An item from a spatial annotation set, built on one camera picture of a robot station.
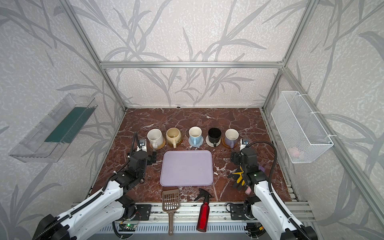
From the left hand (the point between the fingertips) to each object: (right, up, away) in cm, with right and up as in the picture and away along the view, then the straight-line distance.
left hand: (147, 144), depth 83 cm
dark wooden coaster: (+46, -2, +15) cm, 49 cm away
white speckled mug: (0, +2, +16) cm, 16 cm away
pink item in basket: (+77, -2, -10) cm, 77 cm away
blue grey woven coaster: (+28, -3, +15) cm, 32 cm away
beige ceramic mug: (+12, +3, +16) cm, 20 cm away
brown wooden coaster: (+15, -3, +15) cm, 21 cm away
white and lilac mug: (+51, +4, +15) cm, 53 cm away
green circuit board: (-5, -38, -12) cm, 40 cm away
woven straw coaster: (+3, -4, +11) cm, 12 cm away
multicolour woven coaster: (+37, -2, +13) cm, 39 cm away
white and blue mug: (+26, +5, +13) cm, 30 cm away
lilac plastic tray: (+22, -15, +6) cm, 27 cm away
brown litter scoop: (+15, -30, -6) cm, 34 cm away
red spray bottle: (+31, -33, -14) cm, 48 cm away
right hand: (+53, -1, +2) cm, 53 cm away
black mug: (+39, +4, +12) cm, 41 cm away
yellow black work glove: (+51, -18, -1) cm, 54 cm away
